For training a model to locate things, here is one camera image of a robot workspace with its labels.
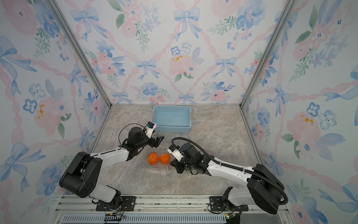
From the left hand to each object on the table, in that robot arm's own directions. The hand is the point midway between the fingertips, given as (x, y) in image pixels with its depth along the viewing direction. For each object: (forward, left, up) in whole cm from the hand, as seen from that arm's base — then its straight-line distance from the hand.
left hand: (159, 133), depth 90 cm
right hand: (-16, -6, -1) cm, 17 cm away
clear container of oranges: (-18, 0, -9) cm, 20 cm away
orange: (-15, +3, -5) cm, 16 cm away
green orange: (-24, -18, +4) cm, 30 cm away
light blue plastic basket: (+21, -6, -11) cm, 25 cm away
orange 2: (-15, -4, -6) cm, 16 cm away
